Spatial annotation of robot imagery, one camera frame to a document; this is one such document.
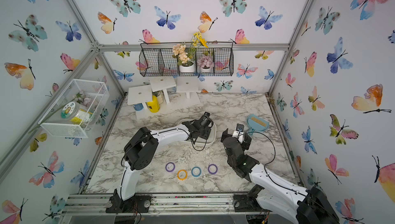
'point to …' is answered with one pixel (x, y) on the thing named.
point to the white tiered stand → (143, 95)
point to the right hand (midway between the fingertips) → (237, 130)
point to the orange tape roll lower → (180, 178)
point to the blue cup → (138, 107)
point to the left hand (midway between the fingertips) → (208, 129)
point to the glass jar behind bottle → (160, 95)
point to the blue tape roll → (196, 171)
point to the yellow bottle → (154, 106)
